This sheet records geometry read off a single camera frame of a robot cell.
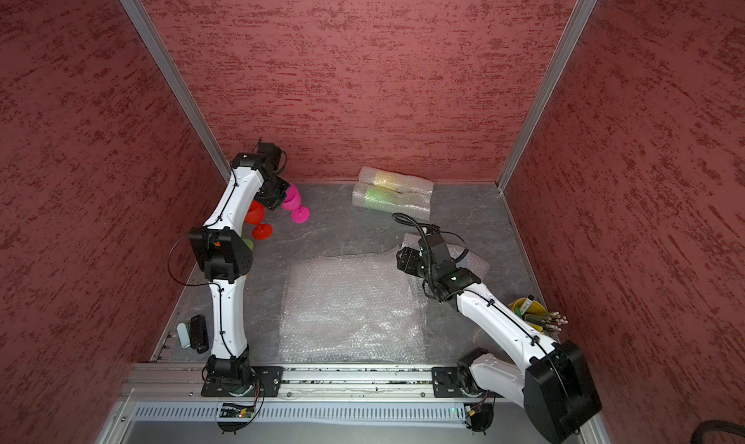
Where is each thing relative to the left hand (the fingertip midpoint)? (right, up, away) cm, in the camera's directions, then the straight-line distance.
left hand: (283, 203), depth 95 cm
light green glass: (+38, +4, +15) cm, 41 cm away
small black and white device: (-19, -37, -17) cm, 44 cm away
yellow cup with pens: (+73, -29, -26) cm, 83 cm away
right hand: (+40, -18, -11) cm, 45 cm away
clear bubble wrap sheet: (+24, -32, -9) cm, 41 cm away
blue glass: (+64, -20, -5) cm, 67 cm away
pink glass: (+4, 0, -2) cm, 4 cm away
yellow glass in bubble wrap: (+41, +9, +19) cm, 45 cm away
